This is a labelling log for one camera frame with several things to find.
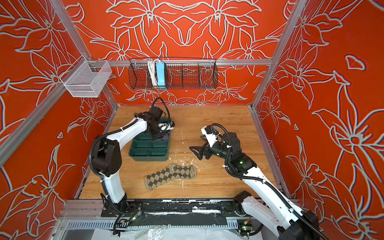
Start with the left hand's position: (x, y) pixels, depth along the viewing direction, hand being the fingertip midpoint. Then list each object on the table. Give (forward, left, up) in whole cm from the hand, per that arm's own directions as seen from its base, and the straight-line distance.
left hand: (159, 130), depth 93 cm
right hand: (-17, -23, +15) cm, 32 cm away
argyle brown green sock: (-23, -11, -9) cm, 27 cm away
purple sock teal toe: (-3, -4, -2) cm, 6 cm away
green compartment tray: (-12, +7, -2) cm, 14 cm away
